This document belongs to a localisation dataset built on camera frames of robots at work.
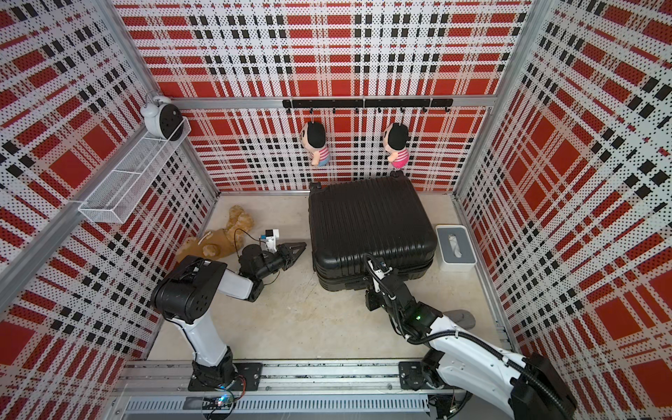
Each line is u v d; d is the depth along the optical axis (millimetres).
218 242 938
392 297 586
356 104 890
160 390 721
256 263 755
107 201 677
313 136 930
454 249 956
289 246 861
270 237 877
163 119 785
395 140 955
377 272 777
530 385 404
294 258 849
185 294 492
